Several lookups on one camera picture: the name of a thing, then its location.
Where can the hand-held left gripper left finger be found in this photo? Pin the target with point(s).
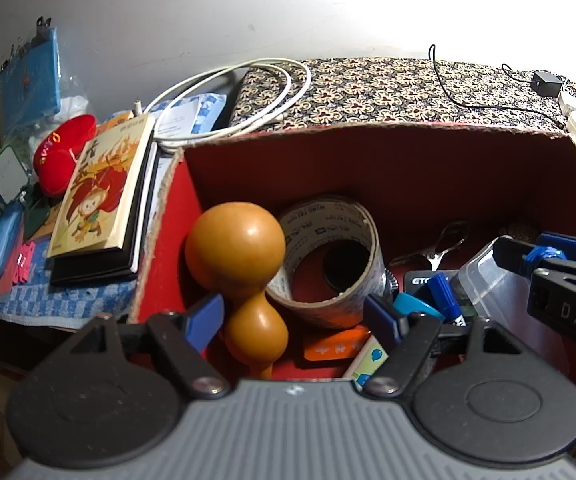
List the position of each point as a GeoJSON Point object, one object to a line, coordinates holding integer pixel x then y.
{"type": "Point", "coordinates": [205, 317]}

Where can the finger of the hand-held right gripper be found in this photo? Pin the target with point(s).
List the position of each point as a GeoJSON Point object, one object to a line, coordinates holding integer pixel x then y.
{"type": "Point", "coordinates": [575, 250]}
{"type": "Point", "coordinates": [510, 255]}

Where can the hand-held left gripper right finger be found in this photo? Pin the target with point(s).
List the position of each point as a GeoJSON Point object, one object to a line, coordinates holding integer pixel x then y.
{"type": "Point", "coordinates": [382, 317]}

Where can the light blue plastic piece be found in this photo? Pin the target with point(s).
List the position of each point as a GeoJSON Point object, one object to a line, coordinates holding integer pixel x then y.
{"type": "Point", "coordinates": [412, 305]}

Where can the clear plastic case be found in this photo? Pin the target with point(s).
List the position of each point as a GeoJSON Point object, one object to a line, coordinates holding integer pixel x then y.
{"type": "Point", "coordinates": [497, 300]}

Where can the blue marker pen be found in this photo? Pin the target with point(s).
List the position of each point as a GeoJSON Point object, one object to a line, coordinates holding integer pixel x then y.
{"type": "Point", "coordinates": [442, 292]}

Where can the brown wooden gourd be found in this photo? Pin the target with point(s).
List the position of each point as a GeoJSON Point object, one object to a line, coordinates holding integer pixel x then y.
{"type": "Point", "coordinates": [233, 245]}

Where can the red cardboard box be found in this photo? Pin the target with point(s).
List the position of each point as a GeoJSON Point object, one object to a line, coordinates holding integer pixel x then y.
{"type": "Point", "coordinates": [392, 175]}

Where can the white card with blue bubbles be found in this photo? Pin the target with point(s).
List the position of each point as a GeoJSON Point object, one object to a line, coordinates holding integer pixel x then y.
{"type": "Point", "coordinates": [367, 360]}

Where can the black card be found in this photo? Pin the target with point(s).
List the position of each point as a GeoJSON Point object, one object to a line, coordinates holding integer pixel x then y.
{"type": "Point", "coordinates": [417, 280]}

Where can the orange card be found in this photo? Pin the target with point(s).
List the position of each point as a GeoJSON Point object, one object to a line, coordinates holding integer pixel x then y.
{"type": "Point", "coordinates": [333, 347]}

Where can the metal scissors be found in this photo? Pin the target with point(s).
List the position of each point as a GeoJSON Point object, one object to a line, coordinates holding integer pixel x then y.
{"type": "Point", "coordinates": [447, 245]}

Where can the white charger plug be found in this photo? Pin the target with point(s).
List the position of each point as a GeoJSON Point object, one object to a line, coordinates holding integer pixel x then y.
{"type": "Point", "coordinates": [570, 102]}

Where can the blue checked towel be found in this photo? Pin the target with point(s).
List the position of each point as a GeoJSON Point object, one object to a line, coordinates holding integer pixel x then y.
{"type": "Point", "coordinates": [43, 305]}

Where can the yellow illustrated book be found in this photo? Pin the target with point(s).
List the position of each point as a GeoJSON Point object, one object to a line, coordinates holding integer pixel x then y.
{"type": "Point", "coordinates": [103, 185]}

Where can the black power adapter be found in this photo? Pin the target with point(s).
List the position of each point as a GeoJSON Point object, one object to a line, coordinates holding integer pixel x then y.
{"type": "Point", "coordinates": [546, 84]}

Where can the red paper cutout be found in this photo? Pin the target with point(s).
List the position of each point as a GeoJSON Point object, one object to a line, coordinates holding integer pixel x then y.
{"type": "Point", "coordinates": [20, 270]}

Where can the blue and white paper packet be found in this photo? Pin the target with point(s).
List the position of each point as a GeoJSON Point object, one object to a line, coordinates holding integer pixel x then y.
{"type": "Point", "coordinates": [188, 112]}

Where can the blue oval case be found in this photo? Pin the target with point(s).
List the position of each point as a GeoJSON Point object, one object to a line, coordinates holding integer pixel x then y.
{"type": "Point", "coordinates": [3, 242]}

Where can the red plush toy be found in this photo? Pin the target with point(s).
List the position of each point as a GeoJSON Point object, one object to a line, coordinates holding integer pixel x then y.
{"type": "Point", "coordinates": [60, 155]}

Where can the floral patterned tablecloth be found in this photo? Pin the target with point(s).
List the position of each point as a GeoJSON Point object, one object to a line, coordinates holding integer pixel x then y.
{"type": "Point", "coordinates": [367, 90]}

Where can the small white-framed mirror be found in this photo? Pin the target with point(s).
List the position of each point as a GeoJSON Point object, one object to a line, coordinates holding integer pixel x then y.
{"type": "Point", "coordinates": [9, 172]}

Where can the blue packet with clips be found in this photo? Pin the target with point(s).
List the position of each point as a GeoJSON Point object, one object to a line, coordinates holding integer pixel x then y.
{"type": "Point", "coordinates": [30, 80]}

